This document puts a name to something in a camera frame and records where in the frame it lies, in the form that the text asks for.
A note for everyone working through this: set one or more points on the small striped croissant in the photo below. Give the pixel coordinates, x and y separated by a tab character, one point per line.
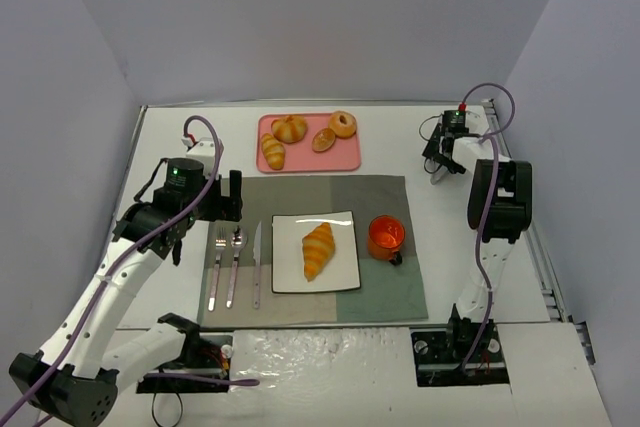
273	151

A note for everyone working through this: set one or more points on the orange mug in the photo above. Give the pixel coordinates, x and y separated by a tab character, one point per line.
386	235

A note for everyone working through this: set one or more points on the grey green placemat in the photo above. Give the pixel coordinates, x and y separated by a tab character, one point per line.
387	294

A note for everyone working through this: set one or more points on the white square plate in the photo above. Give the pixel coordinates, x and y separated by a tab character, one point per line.
341	273

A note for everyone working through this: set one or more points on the pink serving tray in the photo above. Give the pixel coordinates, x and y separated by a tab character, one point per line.
343	156

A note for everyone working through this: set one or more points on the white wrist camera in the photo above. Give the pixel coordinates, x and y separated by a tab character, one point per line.
204	150
474	123

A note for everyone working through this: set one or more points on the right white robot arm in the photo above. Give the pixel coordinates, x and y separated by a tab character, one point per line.
499	208

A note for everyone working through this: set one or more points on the aluminium frame rail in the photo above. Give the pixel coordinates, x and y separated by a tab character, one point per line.
531	291

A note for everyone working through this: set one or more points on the pink handled fork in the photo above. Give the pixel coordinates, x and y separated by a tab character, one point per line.
220	246

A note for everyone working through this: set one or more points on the pink handled knife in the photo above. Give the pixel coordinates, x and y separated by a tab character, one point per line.
257	266

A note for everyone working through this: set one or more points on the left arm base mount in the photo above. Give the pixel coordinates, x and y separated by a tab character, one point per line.
211	359

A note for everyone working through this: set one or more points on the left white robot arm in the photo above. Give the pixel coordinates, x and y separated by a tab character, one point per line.
73	377

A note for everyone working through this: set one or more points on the pink handled spoon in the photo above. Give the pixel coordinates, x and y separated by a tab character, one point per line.
238	242

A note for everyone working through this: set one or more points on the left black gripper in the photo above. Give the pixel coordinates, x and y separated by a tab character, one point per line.
233	195

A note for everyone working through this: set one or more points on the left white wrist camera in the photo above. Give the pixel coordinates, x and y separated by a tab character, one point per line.
204	150

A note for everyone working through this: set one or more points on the metal serving tongs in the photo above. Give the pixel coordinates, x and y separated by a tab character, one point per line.
438	174

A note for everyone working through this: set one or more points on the large striped croissant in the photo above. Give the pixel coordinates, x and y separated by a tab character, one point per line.
318	248

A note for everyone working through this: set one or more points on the round pumpkin bread bun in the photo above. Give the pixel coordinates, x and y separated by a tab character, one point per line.
289	129

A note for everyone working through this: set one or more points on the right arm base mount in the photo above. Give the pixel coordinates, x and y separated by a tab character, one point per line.
436	364

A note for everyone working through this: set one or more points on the glazed donut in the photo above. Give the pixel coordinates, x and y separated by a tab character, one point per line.
343	124

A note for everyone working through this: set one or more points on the small round bun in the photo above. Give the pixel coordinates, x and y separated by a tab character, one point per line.
323	140

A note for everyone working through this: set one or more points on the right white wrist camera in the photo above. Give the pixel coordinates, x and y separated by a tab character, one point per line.
474	123

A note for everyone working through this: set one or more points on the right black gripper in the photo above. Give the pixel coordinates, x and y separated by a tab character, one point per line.
445	148

